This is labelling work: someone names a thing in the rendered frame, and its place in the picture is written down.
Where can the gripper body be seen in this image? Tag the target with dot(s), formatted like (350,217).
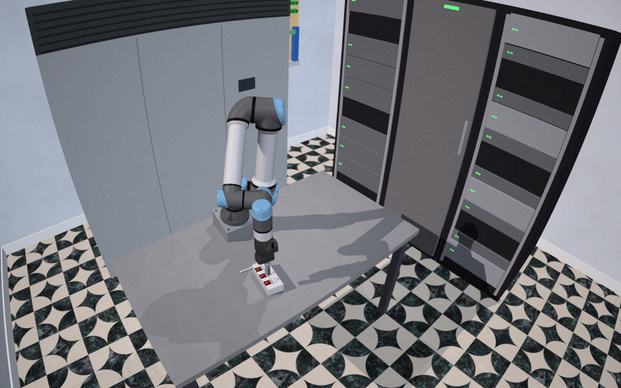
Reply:
(265,247)

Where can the white power strip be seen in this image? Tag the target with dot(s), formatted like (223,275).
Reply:
(271,284)

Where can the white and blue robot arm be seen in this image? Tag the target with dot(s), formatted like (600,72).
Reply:
(261,193)

